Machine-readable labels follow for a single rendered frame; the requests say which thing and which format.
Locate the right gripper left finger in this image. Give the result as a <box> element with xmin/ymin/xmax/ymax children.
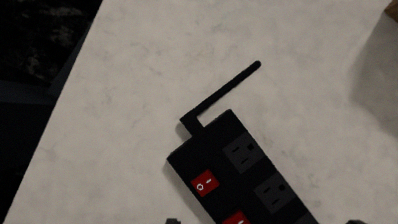
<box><xmin>165</xmin><ymin>218</ymin><xmax>181</xmax><ymax>224</ymax></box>

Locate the black power strip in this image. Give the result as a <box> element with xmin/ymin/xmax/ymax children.
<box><xmin>167</xmin><ymin>60</ymin><xmax>319</xmax><ymax>224</ymax></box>

